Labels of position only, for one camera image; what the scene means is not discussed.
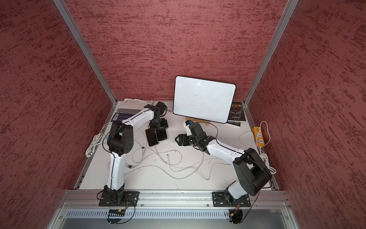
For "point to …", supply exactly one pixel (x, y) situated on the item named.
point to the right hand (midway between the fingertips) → (179, 141)
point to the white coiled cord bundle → (97, 140)
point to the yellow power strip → (260, 141)
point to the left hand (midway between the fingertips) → (161, 130)
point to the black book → (237, 114)
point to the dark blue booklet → (120, 117)
